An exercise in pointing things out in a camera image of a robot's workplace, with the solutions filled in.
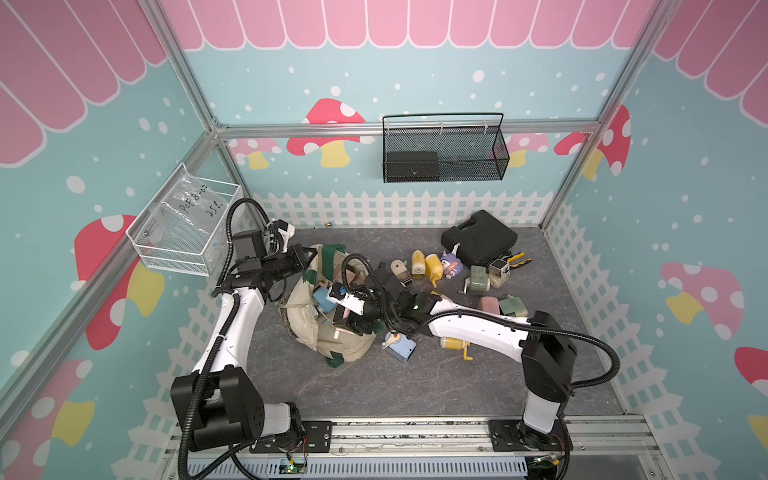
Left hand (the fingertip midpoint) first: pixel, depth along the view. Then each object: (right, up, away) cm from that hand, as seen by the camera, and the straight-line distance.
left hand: (317, 255), depth 81 cm
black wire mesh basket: (+37, +36, +17) cm, 54 cm away
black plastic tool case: (+54, +7, +30) cm, 62 cm away
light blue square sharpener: (+22, -26, +3) cm, 34 cm away
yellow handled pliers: (+64, -1, +29) cm, 70 cm away
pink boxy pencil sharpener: (+50, -15, +11) cm, 54 cm away
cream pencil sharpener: (+23, -5, +19) cm, 31 cm away
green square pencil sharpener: (+59, -16, +13) cm, 62 cm away
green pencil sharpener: (+49, -8, +18) cm, 53 cm away
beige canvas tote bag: (-1, -19, -3) cm, 19 cm away
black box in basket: (+27, +27, +9) cm, 39 cm away
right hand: (+7, -14, -4) cm, 16 cm away
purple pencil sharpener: (+41, -3, +22) cm, 46 cm away
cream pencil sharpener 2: (+55, -5, +17) cm, 58 cm away
